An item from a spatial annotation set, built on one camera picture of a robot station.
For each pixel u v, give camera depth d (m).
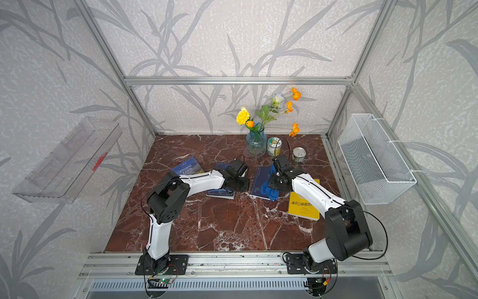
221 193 0.93
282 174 0.67
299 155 1.04
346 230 0.43
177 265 0.73
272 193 0.84
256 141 1.02
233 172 0.77
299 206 0.89
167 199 0.52
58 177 0.64
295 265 0.73
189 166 1.03
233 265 0.75
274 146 1.05
